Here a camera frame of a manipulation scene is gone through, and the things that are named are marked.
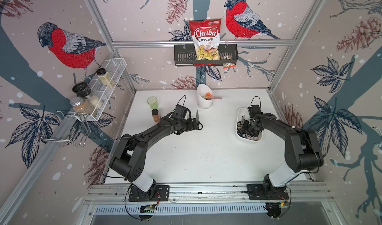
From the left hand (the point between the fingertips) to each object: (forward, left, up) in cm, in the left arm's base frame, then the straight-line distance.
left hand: (196, 123), depth 89 cm
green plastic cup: (+21, +32, -6) cm, 39 cm away
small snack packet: (+29, -20, +22) cm, 41 cm away
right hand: (+1, -31, -8) cm, 32 cm away
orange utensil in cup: (+25, -10, -3) cm, 27 cm away
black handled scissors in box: (+4, -29, -9) cm, 31 cm away
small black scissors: (+8, -2, -10) cm, 13 cm away
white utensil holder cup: (+27, -4, +2) cm, 27 cm away
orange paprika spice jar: (+7, +27, -2) cm, 28 cm away
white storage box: (+14, -34, -9) cm, 38 cm away
